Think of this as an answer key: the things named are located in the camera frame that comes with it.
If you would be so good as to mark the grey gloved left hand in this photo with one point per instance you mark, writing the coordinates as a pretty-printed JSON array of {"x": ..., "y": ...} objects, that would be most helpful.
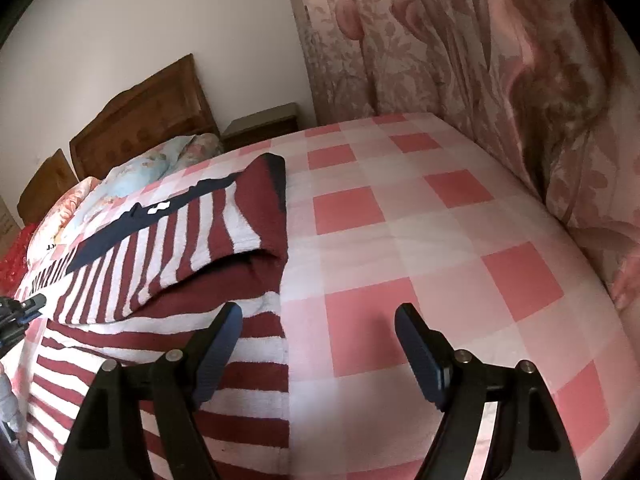
[{"x": 13, "y": 423}]

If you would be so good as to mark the small brown wooden headboard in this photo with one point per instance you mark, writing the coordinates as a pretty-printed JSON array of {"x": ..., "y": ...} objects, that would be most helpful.
[{"x": 51, "y": 181}]

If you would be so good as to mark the large brown wooden headboard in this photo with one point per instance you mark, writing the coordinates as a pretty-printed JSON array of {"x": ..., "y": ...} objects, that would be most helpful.
[{"x": 169, "y": 103}]

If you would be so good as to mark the red white striped navy sweater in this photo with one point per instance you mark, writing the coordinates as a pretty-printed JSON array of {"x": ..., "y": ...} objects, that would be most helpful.
[{"x": 144, "y": 284}]

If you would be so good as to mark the dark wooden nightstand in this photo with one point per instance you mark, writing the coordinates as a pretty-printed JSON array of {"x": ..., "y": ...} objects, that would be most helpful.
[{"x": 260, "y": 126}]

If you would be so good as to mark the red patterned blanket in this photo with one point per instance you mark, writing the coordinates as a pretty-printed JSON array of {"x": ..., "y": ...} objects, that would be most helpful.
[{"x": 13, "y": 266}]

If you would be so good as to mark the pink floral pillow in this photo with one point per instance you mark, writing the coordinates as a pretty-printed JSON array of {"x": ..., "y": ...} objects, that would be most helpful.
[{"x": 49, "y": 233}]

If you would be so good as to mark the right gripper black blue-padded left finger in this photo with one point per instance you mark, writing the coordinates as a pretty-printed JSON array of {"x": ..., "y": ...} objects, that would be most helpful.
[{"x": 107, "y": 439}]

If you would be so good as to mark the pink checkered bed sheet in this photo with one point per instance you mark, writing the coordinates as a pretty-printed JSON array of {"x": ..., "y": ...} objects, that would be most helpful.
[{"x": 405, "y": 209}]

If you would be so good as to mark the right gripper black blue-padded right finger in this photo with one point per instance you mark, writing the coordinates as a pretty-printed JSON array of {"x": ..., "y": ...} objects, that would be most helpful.
[{"x": 529, "y": 440}]

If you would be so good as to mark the light blue floral pillow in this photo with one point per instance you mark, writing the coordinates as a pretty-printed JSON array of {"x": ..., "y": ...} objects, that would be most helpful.
[{"x": 164, "y": 159}]

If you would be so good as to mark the pink floral curtain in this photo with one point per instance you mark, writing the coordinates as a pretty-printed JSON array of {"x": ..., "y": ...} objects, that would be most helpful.
[{"x": 550, "y": 88}]

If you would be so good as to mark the brown cardboard box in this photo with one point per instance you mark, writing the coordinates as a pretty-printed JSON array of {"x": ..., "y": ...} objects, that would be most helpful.
[{"x": 9, "y": 229}]

